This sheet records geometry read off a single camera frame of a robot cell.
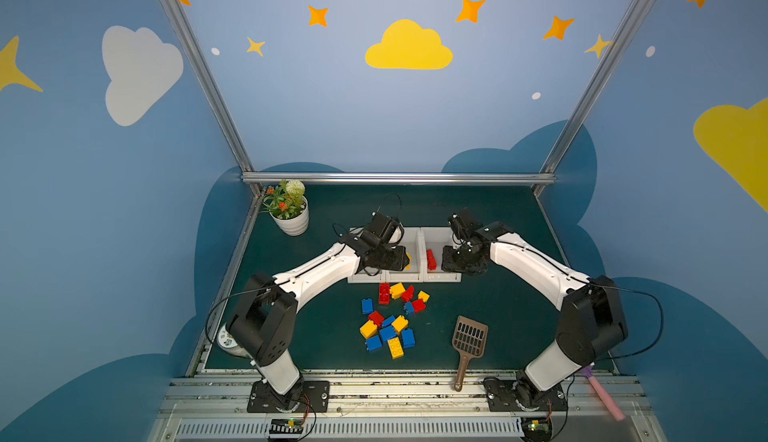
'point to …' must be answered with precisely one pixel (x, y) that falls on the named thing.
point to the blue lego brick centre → (388, 330)
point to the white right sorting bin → (436, 238)
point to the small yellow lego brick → (423, 296)
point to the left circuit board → (286, 426)
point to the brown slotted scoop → (469, 340)
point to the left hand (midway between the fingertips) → (404, 258)
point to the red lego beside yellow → (408, 294)
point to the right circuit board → (536, 429)
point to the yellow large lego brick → (396, 290)
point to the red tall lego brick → (384, 293)
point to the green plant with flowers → (286, 200)
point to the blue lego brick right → (408, 338)
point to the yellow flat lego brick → (395, 347)
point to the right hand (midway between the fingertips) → (450, 263)
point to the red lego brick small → (418, 305)
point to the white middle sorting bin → (414, 245)
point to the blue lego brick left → (373, 343)
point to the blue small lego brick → (367, 306)
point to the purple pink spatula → (614, 408)
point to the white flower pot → (295, 227)
